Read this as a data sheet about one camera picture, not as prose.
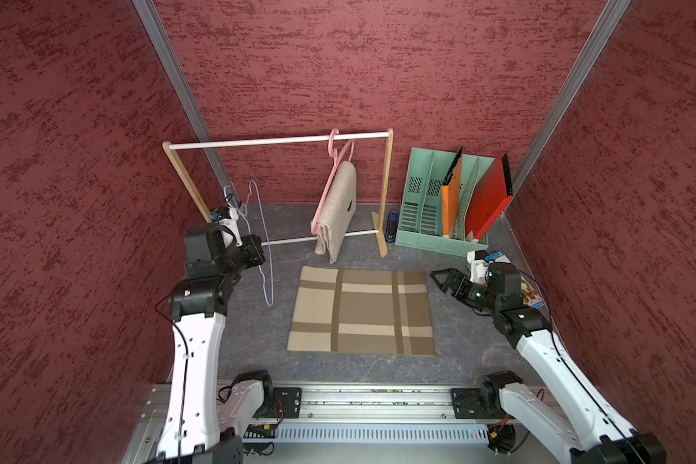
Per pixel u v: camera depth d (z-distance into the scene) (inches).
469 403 28.8
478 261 28.3
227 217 23.4
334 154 31.8
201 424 14.4
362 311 35.4
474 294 26.4
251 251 23.5
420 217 46.3
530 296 36.8
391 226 44.2
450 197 34.4
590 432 16.0
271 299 36.4
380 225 42.1
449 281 27.3
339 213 35.5
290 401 29.1
